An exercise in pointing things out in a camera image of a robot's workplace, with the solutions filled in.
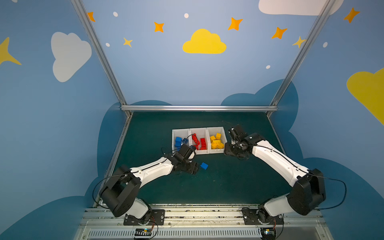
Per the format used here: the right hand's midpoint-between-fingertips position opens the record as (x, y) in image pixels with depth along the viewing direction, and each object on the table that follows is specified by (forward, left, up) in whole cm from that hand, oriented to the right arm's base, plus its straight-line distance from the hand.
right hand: (230, 150), depth 84 cm
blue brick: (-4, +14, -13) cm, 20 cm away
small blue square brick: (+13, +28, -11) cm, 32 cm away
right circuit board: (-37, -18, -17) cm, 45 cm away
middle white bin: (+20, +16, -11) cm, 28 cm away
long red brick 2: (+12, +15, -12) cm, 23 cm away
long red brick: (+13, +20, -10) cm, 26 cm away
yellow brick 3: (+9, +8, -10) cm, 16 cm away
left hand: (-7, +20, -8) cm, 23 cm away
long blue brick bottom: (+12, +32, -11) cm, 36 cm away
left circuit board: (-40, +44, -16) cm, 61 cm away
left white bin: (+17, +29, -8) cm, 35 cm away
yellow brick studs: (+11, +6, -9) cm, 15 cm away
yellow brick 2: (+16, +4, -9) cm, 19 cm away
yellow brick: (+15, +9, -9) cm, 19 cm away
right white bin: (+20, +9, -9) cm, 24 cm away
